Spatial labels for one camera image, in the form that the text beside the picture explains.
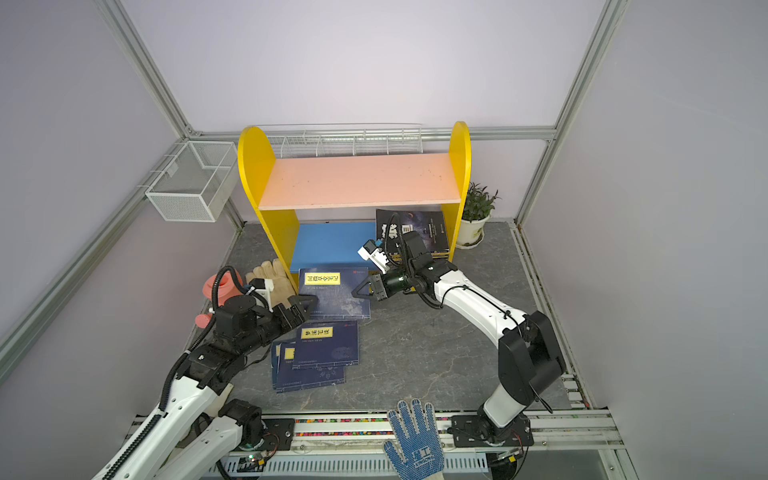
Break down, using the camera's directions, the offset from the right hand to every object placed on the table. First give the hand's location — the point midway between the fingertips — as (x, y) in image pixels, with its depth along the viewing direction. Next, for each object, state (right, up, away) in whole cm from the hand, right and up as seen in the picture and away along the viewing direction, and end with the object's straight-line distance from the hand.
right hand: (355, 297), depth 75 cm
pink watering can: (-41, +1, +14) cm, 43 cm away
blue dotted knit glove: (+16, -37, -4) cm, 41 cm away
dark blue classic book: (-5, +2, -1) cm, 6 cm away
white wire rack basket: (-6, +47, +19) cm, 51 cm away
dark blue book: (-10, -15, +12) cm, 22 cm away
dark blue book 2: (-20, -23, +6) cm, 31 cm away
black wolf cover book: (+9, +20, +13) cm, 25 cm away
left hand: (-12, -3, 0) cm, 13 cm away
